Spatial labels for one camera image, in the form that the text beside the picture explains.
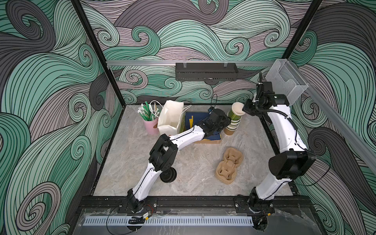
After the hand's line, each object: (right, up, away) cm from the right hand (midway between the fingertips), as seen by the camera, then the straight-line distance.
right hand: (246, 109), depth 81 cm
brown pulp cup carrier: (-11, -35, +1) cm, 36 cm away
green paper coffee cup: (-6, -2, -1) cm, 6 cm away
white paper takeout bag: (-44, -5, +19) cm, 48 cm away
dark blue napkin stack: (-29, -6, +23) cm, 37 cm away
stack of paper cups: (-4, -9, +8) cm, 13 cm away
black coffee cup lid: (-44, -37, -1) cm, 58 cm away
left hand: (-6, -6, +5) cm, 9 cm away
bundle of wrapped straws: (-58, -2, +15) cm, 60 cm away
